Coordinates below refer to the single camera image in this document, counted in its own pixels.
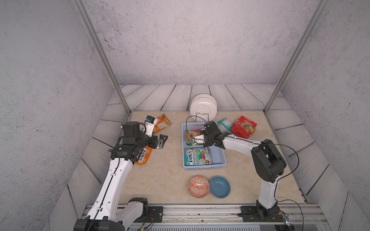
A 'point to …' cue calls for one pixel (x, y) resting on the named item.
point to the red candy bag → (243, 127)
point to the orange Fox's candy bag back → (162, 122)
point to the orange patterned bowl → (199, 187)
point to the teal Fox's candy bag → (198, 156)
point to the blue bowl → (220, 187)
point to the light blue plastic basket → (218, 153)
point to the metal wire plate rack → (196, 114)
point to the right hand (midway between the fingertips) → (201, 133)
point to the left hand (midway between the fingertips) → (161, 133)
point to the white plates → (203, 108)
